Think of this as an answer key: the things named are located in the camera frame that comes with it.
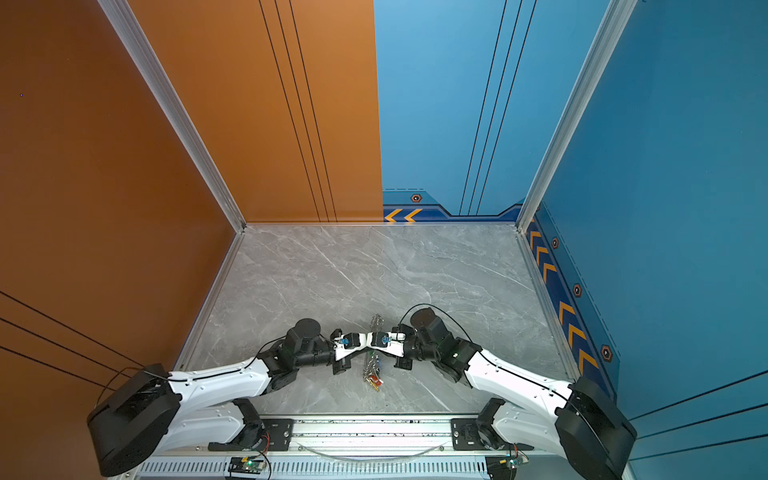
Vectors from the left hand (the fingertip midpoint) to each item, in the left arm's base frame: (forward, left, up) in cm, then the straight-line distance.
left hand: (370, 343), depth 79 cm
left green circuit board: (-26, +29, -12) cm, 40 cm away
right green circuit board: (-25, -33, -11) cm, 43 cm away
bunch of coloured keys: (-6, -1, -4) cm, 7 cm away
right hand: (0, -2, +2) cm, 3 cm away
